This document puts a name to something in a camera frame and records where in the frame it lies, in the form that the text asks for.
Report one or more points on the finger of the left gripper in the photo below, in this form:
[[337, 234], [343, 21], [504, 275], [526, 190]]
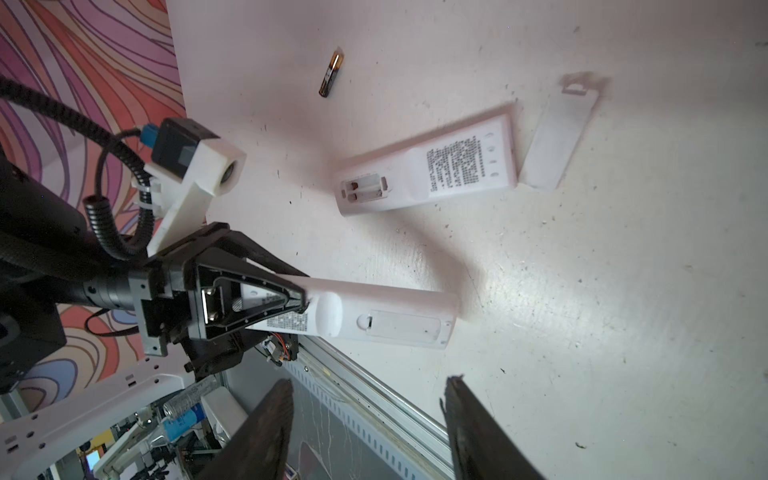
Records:
[[236, 256], [231, 294]]

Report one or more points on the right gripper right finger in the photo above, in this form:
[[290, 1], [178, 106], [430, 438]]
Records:
[[480, 449]]

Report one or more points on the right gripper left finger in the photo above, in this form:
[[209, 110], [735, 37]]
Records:
[[259, 448]]

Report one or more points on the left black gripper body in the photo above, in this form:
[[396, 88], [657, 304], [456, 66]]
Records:
[[163, 292]]

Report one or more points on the white remote control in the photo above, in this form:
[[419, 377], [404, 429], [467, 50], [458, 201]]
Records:
[[372, 313], [473, 159]]

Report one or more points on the black gold AAA battery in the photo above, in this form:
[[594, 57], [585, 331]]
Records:
[[331, 72]]

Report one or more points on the white battery cover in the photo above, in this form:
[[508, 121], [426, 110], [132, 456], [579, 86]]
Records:
[[557, 136]]

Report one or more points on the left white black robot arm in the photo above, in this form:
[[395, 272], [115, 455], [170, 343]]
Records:
[[139, 243]]

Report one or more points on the aluminium front rail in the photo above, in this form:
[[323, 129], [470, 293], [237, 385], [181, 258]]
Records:
[[410, 442]]

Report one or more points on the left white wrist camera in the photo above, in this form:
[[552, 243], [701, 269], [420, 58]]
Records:
[[190, 166]]

